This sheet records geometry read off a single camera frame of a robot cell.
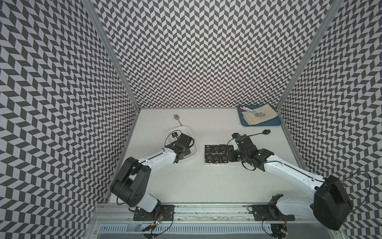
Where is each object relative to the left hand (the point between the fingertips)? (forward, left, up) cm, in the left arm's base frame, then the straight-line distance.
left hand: (183, 150), depth 92 cm
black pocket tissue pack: (+2, -16, -1) cm, 16 cm away
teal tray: (+24, -66, -1) cm, 70 cm away
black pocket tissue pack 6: (-4, -20, -3) cm, 21 cm away
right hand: (-7, -26, +5) cm, 28 cm away
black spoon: (+14, -56, -1) cm, 58 cm away
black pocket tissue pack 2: (+2, -21, -1) cm, 21 cm away
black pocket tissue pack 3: (+1, -25, -1) cm, 25 cm away
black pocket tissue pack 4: (-9, -25, +16) cm, 31 cm away
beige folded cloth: (+29, -51, -4) cm, 59 cm away
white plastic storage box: (+2, +4, +15) cm, 16 cm away
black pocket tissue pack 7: (-4, -25, -2) cm, 25 cm away
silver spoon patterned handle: (+29, +7, -2) cm, 30 cm away
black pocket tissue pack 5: (-4, -16, -2) cm, 16 cm away
